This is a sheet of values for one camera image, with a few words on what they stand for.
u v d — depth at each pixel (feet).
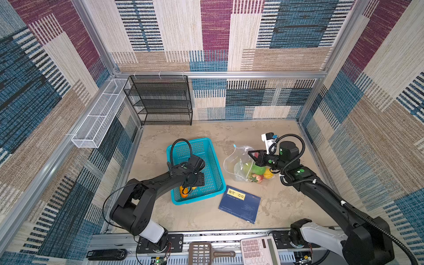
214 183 2.98
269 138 2.30
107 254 2.23
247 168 2.55
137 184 1.56
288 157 1.96
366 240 1.29
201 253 2.34
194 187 2.86
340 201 1.49
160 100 3.62
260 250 2.30
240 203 2.73
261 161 2.25
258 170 2.87
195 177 2.66
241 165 2.64
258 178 2.92
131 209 1.48
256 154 2.40
